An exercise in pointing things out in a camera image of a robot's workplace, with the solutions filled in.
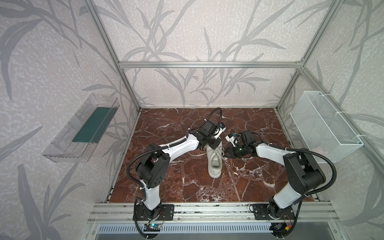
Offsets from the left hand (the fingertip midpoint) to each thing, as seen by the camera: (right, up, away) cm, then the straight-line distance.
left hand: (220, 136), depth 89 cm
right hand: (+1, -9, 0) cm, 9 cm away
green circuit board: (-35, -42, -18) cm, 57 cm away
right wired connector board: (+28, -45, -15) cm, 55 cm away
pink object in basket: (+47, -5, -16) cm, 49 cm away
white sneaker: (-3, -11, -4) cm, 12 cm away
